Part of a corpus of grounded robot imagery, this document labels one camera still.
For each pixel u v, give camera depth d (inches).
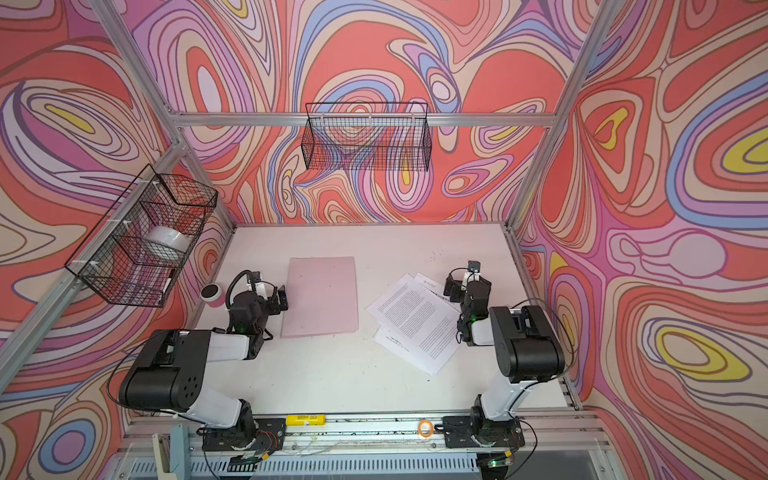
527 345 18.9
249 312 28.2
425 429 29.5
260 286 32.3
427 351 34.6
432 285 40.0
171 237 28.7
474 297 28.8
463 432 29.1
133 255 28.9
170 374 17.8
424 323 36.7
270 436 28.3
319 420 29.5
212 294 36.8
